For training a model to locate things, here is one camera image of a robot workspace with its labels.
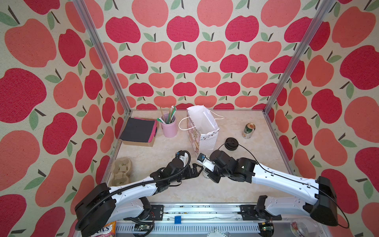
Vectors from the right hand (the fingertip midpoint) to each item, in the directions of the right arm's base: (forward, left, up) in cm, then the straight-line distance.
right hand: (208, 168), depth 76 cm
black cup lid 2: (+21, -15, -10) cm, 28 cm away
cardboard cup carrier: (-2, +51, -9) cm, 52 cm away
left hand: (-1, +4, -4) cm, 5 cm away
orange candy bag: (-31, +45, -10) cm, 55 cm away
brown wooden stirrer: (+34, +33, +4) cm, 47 cm away
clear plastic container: (-19, -48, -14) cm, 54 cm away
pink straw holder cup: (+26, +26, -2) cm, 37 cm away
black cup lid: (+26, -16, -10) cm, 32 cm away
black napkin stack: (+29, +52, -11) cm, 61 cm away
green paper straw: (+33, +25, +5) cm, 42 cm away
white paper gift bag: (+32, +4, -8) cm, 33 cm away
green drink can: (+31, -26, -4) cm, 41 cm away
